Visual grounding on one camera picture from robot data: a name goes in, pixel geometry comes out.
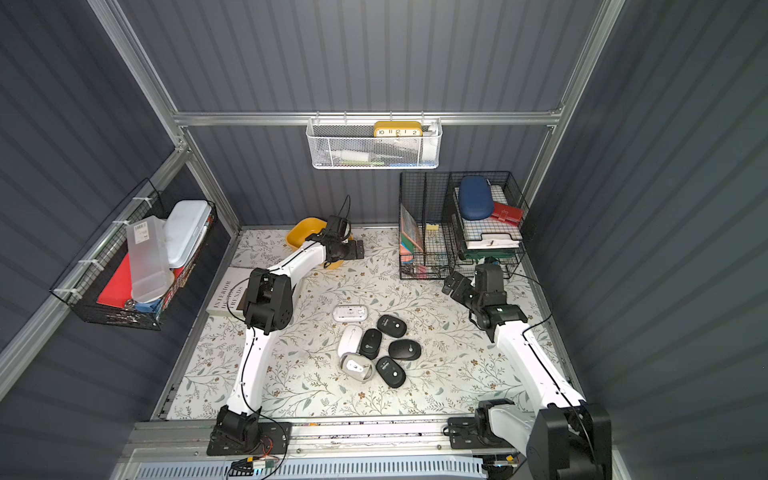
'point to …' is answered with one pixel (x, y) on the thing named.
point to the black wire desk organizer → (451, 221)
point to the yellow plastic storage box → (304, 228)
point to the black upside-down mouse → (391, 326)
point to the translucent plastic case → (148, 255)
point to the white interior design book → (226, 298)
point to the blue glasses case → (476, 198)
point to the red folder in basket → (118, 290)
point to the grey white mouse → (357, 367)
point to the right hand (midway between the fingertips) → (465, 283)
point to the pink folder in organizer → (409, 243)
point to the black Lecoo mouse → (391, 371)
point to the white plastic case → (184, 230)
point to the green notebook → (477, 255)
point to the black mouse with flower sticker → (405, 349)
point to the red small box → (508, 214)
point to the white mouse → (350, 339)
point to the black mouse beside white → (370, 345)
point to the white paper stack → (489, 233)
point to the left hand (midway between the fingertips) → (359, 252)
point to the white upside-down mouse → (350, 313)
